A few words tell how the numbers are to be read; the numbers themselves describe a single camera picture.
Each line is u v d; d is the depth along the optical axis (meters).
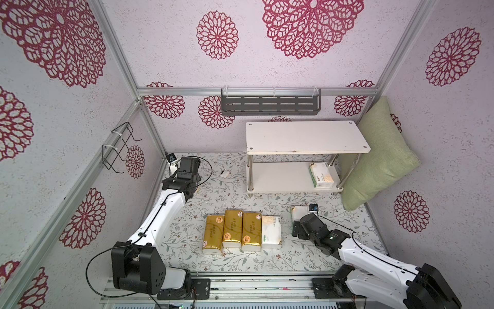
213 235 0.81
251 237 0.80
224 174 1.09
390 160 0.72
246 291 0.75
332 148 0.76
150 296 0.73
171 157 0.70
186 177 0.63
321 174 0.95
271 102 0.99
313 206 0.76
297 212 0.91
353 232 0.60
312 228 0.65
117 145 0.76
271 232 0.83
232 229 0.82
